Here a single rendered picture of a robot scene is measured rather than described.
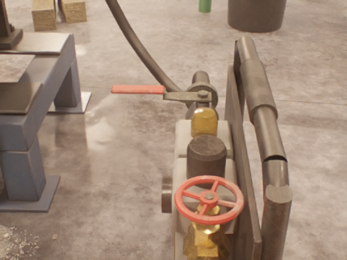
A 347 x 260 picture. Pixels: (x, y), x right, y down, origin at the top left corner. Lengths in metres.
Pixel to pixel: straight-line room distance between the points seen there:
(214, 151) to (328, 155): 0.94
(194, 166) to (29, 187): 0.75
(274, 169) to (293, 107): 1.24
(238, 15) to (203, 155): 1.77
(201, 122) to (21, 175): 0.68
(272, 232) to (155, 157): 0.97
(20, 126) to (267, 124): 0.75
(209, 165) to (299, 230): 0.68
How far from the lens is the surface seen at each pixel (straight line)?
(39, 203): 1.27
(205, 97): 0.73
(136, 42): 1.31
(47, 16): 2.33
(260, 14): 2.25
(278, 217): 0.44
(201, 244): 0.52
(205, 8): 2.51
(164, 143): 1.45
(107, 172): 1.35
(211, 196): 0.49
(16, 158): 1.20
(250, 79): 0.58
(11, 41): 1.51
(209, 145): 0.56
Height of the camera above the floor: 0.83
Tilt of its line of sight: 33 degrees down
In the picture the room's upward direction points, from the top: straight up
